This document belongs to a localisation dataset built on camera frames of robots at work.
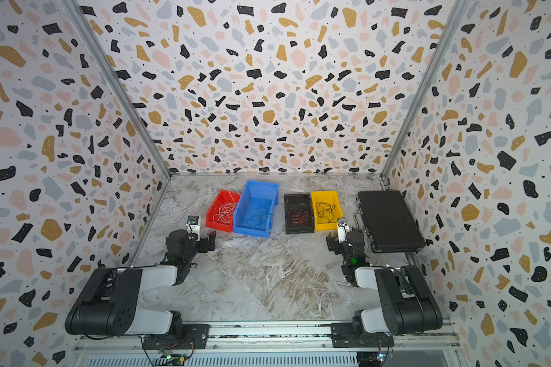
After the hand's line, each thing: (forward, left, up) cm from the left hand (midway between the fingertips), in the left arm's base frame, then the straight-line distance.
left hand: (204, 230), depth 92 cm
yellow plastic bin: (+17, -55, -2) cm, 57 cm away
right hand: (-1, -57, 0) cm, 57 cm away
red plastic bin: (+19, -4, -1) cm, 19 cm away
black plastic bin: (+18, -36, -5) cm, 40 cm away
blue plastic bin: (+13, -18, -6) cm, 23 cm away
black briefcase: (+5, -78, -3) cm, 78 cm away
